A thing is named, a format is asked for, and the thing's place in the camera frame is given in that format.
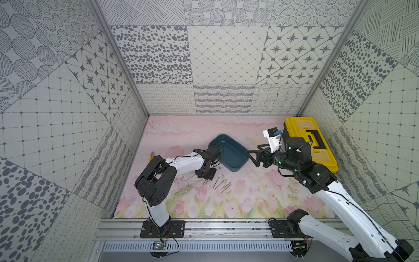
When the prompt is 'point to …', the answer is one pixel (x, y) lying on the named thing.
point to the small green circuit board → (157, 245)
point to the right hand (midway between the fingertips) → (253, 151)
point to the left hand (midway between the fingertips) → (209, 174)
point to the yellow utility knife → (151, 156)
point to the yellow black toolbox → (307, 127)
